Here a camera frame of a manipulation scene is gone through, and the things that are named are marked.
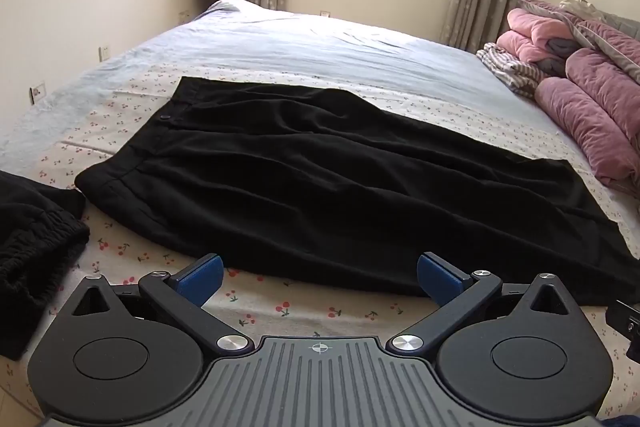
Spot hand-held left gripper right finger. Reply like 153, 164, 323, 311
387, 252, 581, 355

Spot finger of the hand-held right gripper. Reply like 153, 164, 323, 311
606, 299, 640, 349

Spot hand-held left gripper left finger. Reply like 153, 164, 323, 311
70, 253, 256, 355

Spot black pants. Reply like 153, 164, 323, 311
75, 77, 640, 305

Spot black elastic-waist garment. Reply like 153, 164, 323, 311
0, 170, 91, 360

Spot cherry print cloth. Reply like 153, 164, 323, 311
0, 69, 640, 427

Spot mauve quilt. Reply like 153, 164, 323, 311
515, 0, 640, 194

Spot striped cloth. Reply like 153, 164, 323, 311
476, 43, 546, 100

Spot grey folded cloth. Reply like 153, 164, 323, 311
536, 37, 581, 76

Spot bed with light blue sheet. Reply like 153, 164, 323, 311
0, 0, 640, 427

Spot pink fleece blanket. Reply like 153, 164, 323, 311
495, 9, 586, 78

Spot grey quilted headboard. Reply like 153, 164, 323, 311
600, 11, 640, 38

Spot white cloth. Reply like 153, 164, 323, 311
559, 0, 607, 22

